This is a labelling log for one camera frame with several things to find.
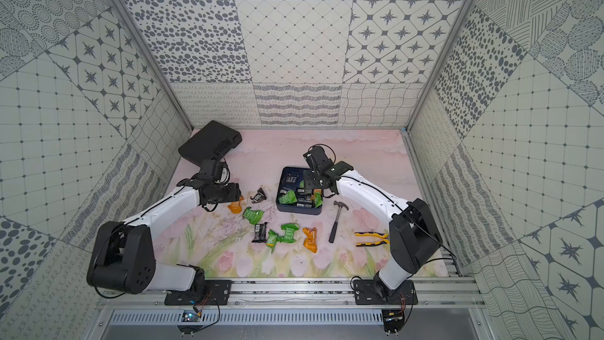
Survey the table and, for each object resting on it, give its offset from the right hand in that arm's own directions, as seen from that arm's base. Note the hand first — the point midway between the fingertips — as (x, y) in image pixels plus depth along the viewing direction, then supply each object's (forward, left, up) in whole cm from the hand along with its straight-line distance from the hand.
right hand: (314, 181), depth 87 cm
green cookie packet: (-14, +9, -11) cm, 20 cm away
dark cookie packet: (-1, +23, -11) cm, 25 cm away
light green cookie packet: (-18, +15, -11) cm, 26 cm away
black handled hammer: (-4, -11, -12) cm, 16 cm away
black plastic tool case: (+25, +50, -6) cm, 56 cm away
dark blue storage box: (-2, +8, -9) cm, 13 cm away
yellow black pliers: (-15, -21, -12) cm, 28 cm away
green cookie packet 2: (-9, +24, -12) cm, 28 cm away
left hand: (-1, +32, -5) cm, 33 cm away
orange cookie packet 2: (-5, +32, -11) cm, 34 cm away
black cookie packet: (-16, +20, -11) cm, 28 cm away
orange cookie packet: (-18, +1, -11) cm, 21 cm away
